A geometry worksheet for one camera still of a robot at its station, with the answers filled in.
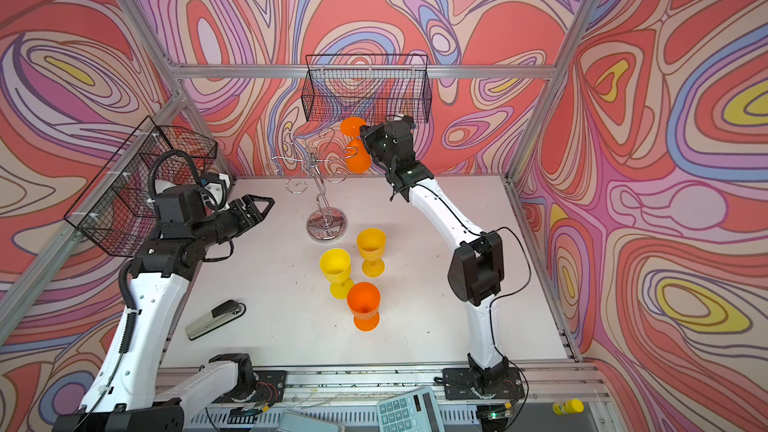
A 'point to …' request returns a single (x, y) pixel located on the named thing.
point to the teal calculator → (413, 411)
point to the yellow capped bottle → (571, 406)
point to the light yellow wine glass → (336, 266)
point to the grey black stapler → (219, 315)
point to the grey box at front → (291, 421)
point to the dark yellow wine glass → (371, 243)
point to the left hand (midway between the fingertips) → (268, 204)
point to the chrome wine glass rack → (324, 223)
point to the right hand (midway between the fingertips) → (358, 131)
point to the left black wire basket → (118, 209)
